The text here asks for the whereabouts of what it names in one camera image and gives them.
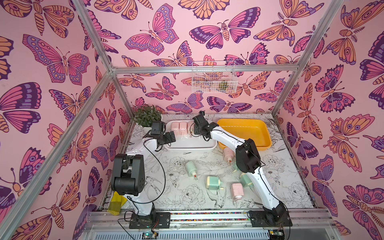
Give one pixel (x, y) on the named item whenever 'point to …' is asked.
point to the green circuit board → (149, 235)
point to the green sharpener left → (191, 168)
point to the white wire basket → (214, 77)
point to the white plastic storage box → (197, 143)
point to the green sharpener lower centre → (213, 183)
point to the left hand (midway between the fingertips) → (169, 136)
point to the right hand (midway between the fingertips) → (195, 129)
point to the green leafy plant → (145, 115)
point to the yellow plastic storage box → (256, 129)
